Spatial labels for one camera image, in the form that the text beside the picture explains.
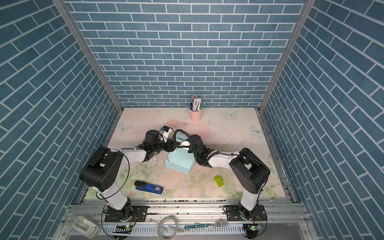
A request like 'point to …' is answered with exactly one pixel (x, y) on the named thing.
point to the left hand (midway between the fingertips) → (176, 142)
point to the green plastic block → (219, 181)
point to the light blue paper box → (179, 159)
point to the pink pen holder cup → (196, 116)
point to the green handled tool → (195, 226)
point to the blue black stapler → (144, 186)
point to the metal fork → (219, 223)
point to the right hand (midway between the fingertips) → (190, 134)
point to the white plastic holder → (85, 226)
